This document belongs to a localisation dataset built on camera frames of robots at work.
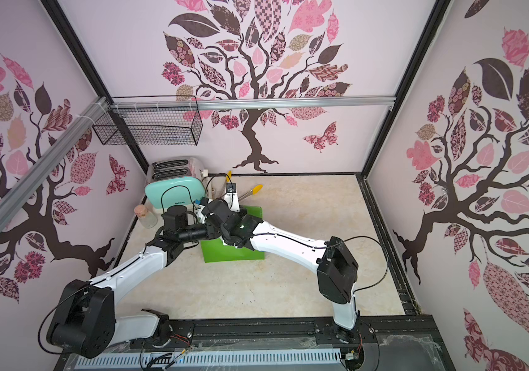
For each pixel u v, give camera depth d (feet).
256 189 3.68
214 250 2.75
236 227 1.89
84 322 1.33
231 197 2.20
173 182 3.05
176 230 2.15
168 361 2.37
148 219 3.21
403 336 2.39
